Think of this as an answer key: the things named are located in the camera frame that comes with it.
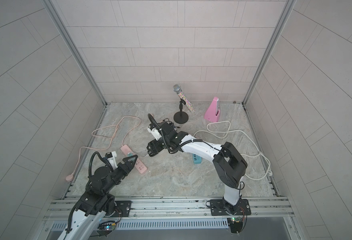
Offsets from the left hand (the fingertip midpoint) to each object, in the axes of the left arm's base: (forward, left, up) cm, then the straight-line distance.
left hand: (139, 158), depth 77 cm
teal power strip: (+3, -31, -7) cm, 32 cm away
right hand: (+8, -6, 0) cm, 10 cm away
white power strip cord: (+9, -70, -10) cm, 72 cm away
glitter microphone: (+35, -19, +18) cm, 44 cm away
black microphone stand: (+36, -22, -9) cm, 43 cm away
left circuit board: (-28, +11, -9) cm, 32 cm away
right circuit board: (-27, -48, -11) cm, 56 cm away
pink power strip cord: (-6, +40, -13) cm, 42 cm away
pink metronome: (+34, -43, -2) cm, 55 cm away
